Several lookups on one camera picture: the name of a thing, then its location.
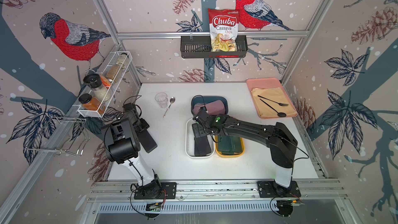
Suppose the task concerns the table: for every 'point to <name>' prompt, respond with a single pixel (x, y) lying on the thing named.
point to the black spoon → (281, 114)
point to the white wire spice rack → (110, 78)
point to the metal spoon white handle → (172, 100)
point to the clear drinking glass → (162, 99)
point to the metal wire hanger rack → (80, 151)
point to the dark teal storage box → (207, 99)
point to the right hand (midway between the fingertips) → (202, 128)
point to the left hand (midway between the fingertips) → (144, 127)
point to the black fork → (279, 103)
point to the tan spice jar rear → (122, 59)
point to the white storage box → (189, 142)
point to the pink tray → (258, 83)
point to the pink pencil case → (215, 107)
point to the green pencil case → (229, 145)
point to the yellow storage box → (219, 154)
